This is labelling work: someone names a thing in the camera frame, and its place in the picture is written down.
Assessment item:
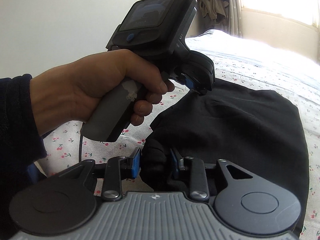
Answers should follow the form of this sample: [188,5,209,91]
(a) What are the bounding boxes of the black pants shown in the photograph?
[140,80,309,239]

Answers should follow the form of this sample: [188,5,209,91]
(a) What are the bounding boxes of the dark sleeved left forearm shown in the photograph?
[1,74,46,239]

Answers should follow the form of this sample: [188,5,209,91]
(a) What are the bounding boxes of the person's left hand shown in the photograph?
[30,49,175,135]

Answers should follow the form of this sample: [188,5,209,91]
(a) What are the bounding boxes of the cherry print white cloth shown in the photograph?
[40,55,319,239]

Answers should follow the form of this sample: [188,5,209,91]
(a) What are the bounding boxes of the hanging brown clothes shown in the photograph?
[197,0,229,29]

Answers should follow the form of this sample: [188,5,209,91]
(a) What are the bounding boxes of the light blue bed sheet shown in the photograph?
[185,29,319,89]

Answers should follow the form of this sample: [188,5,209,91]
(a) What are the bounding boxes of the left patterned curtain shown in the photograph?
[228,0,243,38]

